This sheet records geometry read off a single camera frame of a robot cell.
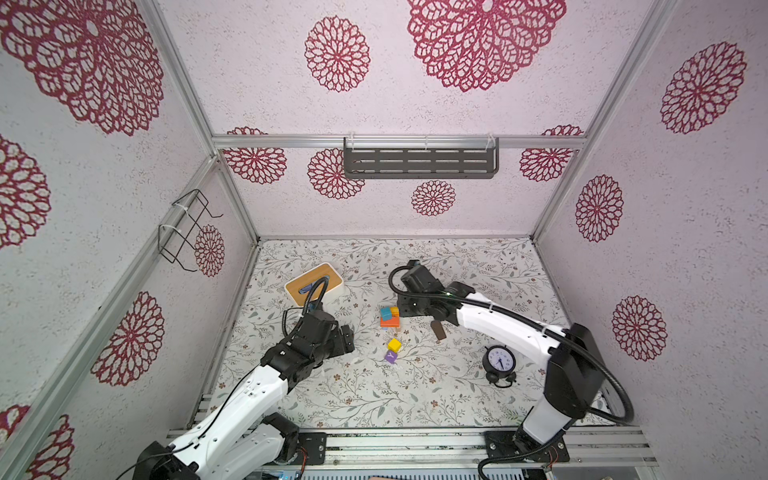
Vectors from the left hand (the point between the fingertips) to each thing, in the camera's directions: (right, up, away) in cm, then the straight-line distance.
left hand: (340, 342), depth 82 cm
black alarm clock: (+45, -7, +3) cm, 46 cm away
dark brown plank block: (+29, +1, +13) cm, 32 cm away
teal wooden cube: (+13, +6, +10) cm, 18 cm away
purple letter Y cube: (+14, -6, +6) cm, 17 cm away
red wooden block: (+15, +4, +10) cm, 19 cm away
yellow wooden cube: (+15, -3, +8) cm, 17 cm away
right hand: (+17, +12, +3) cm, 21 cm away
